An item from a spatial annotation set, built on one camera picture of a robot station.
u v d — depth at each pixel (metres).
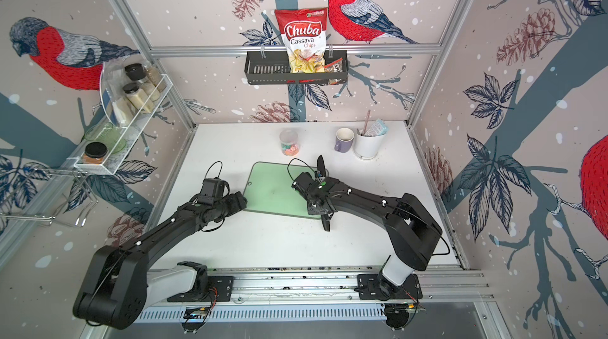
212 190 0.70
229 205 0.79
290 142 1.06
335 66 0.86
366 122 1.04
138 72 0.79
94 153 0.59
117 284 0.41
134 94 0.76
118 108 0.69
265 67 0.94
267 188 0.97
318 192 0.61
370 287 0.73
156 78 0.86
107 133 0.70
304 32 0.80
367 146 1.02
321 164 0.95
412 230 0.44
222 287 0.73
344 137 1.05
